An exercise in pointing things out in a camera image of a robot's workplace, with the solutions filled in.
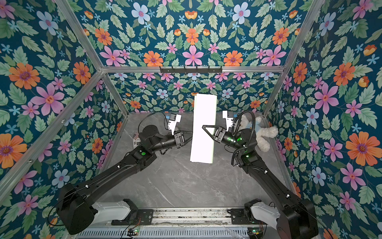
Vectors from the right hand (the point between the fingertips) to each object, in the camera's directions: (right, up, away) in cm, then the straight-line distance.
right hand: (204, 128), depth 63 cm
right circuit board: (+26, -51, +8) cm, 58 cm away
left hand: (-3, -3, -1) cm, 5 cm away
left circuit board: (-36, -51, +9) cm, 63 cm away
